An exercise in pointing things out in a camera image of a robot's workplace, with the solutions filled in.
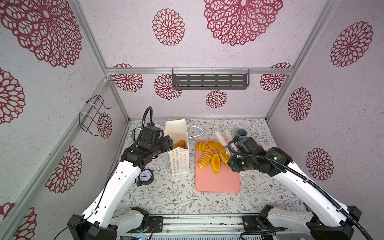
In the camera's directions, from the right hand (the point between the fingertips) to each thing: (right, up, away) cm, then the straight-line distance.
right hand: (229, 163), depth 70 cm
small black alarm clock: (-45, -12, +17) cm, 50 cm away
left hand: (-31, +8, +5) cm, 32 cm away
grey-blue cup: (+18, +14, +35) cm, 42 cm away
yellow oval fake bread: (-3, -4, +22) cm, 22 cm away
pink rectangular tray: (+1, -14, +17) cm, 22 cm away
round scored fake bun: (-11, +6, +29) cm, 32 cm away
